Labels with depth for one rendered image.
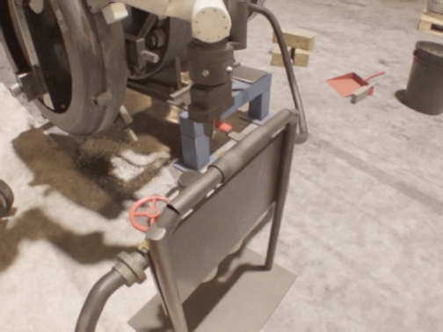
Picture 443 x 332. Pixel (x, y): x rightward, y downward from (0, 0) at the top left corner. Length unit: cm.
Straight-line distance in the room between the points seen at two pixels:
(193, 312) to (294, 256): 36
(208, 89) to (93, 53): 35
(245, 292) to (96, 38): 79
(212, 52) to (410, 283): 90
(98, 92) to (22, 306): 68
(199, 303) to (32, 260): 59
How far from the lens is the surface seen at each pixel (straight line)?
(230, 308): 93
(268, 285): 97
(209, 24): 55
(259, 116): 160
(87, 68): 87
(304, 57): 233
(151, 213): 47
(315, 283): 101
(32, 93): 118
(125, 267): 49
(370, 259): 112
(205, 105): 63
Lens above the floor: 85
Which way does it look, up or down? 40 degrees down
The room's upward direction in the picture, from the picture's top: 1 degrees counter-clockwise
